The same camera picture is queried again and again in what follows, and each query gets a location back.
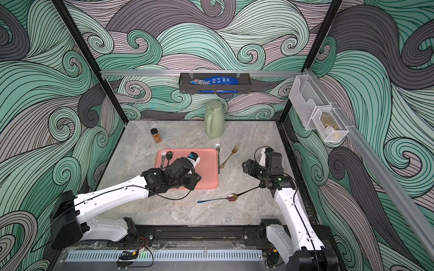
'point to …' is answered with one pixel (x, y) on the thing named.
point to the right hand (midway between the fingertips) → (252, 167)
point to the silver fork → (217, 148)
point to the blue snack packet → (216, 80)
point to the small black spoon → (262, 184)
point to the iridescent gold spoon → (231, 197)
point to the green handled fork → (163, 157)
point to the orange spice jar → (156, 137)
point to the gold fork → (233, 151)
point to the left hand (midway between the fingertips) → (201, 175)
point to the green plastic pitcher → (215, 119)
